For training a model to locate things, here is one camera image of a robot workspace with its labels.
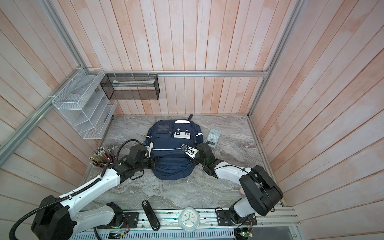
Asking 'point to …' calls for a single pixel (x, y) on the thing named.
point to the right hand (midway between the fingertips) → (191, 147)
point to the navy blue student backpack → (168, 136)
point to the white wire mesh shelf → (85, 104)
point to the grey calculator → (213, 137)
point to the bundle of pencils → (102, 156)
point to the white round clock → (189, 219)
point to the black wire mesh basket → (131, 86)
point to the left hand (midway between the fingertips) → (159, 162)
